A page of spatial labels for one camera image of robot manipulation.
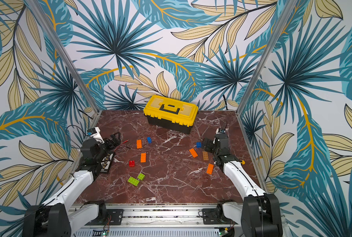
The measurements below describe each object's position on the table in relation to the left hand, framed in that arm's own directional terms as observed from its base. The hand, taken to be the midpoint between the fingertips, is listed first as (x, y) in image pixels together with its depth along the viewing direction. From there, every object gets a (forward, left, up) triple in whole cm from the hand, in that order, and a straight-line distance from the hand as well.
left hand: (114, 136), depth 83 cm
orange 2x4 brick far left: (+6, -10, -17) cm, 21 cm away
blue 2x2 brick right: (+6, -50, -16) cm, 53 cm away
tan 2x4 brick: (-2, -54, -16) cm, 56 cm away
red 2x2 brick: (-9, -8, -16) cm, 20 cm away
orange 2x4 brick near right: (-11, -56, -16) cm, 59 cm away
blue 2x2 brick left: (+8, -17, -15) cm, 24 cm away
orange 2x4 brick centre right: (0, -47, -17) cm, 50 cm away
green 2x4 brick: (-19, -11, -16) cm, 28 cm away
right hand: (+1, -55, -4) cm, 56 cm away
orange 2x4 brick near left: (-3, -14, -17) cm, 23 cm away
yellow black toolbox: (+18, -34, -1) cm, 39 cm away
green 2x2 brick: (-17, -15, -16) cm, 28 cm away
